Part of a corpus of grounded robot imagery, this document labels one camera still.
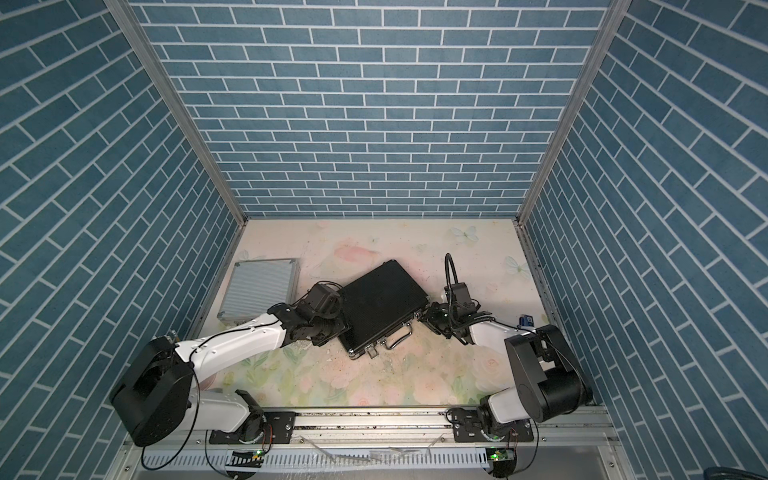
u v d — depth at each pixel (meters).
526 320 0.91
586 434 0.75
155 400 0.41
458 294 0.74
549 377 0.44
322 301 0.67
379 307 0.91
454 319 0.72
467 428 0.74
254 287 0.97
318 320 0.66
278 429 0.74
